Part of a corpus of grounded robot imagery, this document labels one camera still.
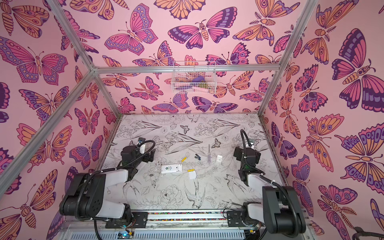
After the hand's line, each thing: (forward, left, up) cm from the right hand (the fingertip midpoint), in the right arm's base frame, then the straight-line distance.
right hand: (248, 146), depth 89 cm
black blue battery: (-1, +31, -10) cm, 33 cm away
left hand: (+2, +61, -1) cm, 61 cm away
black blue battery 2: (-1, +30, -10) cm, 32 cm away
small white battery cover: (-3, +16, -10) cm, 19 cm away
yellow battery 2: (-10, +34, -9) cm, 37 cm away
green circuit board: (-43, +66, -12) cm, 79 cm away
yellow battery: (-3, +39, -10) cm, 41 cm away
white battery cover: (-13, +33, -11) cm, 37 cm away
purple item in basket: (+37, +29, +23) cm, 52 cm away
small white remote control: (-10, +44, -8) cm, 45 cm away
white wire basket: (+39, +32, +23) cm, 55 cm away
